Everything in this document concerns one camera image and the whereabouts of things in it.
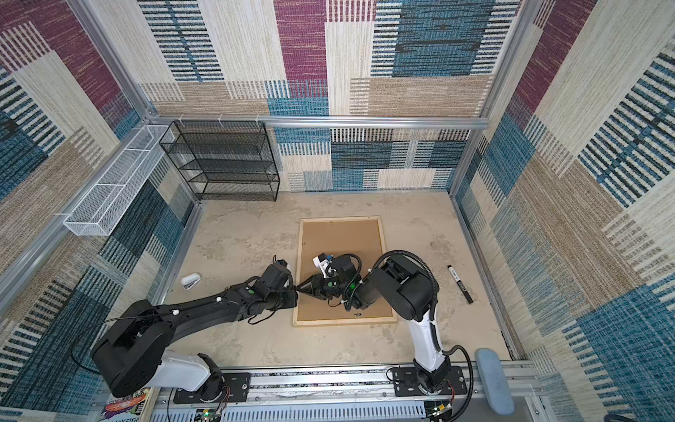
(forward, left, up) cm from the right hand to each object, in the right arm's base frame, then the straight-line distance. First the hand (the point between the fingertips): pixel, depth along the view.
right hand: (300, 295), depth 89 cm
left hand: (0, 0, +1) cm, 1 cm away
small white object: (+6, +38, +1) cm, 39 cm away
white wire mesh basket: (+12, +50, +32) cm, 61 cm away
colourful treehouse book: (-30, +43, +1) cm, 52 cm away
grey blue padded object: (-28, -54, +1) cm, 60 cm away
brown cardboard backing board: (+23, -22, -1) cm, 32 cm away
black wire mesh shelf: (+54, +33, +15) cm, 65 cm away
